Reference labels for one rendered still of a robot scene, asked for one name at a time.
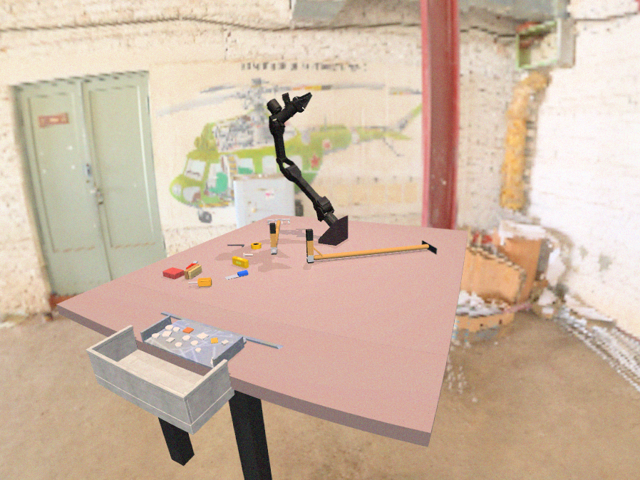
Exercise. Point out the yellow screwdriver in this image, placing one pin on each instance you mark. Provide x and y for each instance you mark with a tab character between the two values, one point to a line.
203	282

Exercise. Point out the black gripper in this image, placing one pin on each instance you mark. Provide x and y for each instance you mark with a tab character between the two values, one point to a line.
298	104

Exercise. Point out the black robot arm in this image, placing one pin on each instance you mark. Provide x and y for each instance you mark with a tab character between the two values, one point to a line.
322	205

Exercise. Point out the tan scrub brush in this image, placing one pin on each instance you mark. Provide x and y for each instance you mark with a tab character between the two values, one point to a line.
192	271

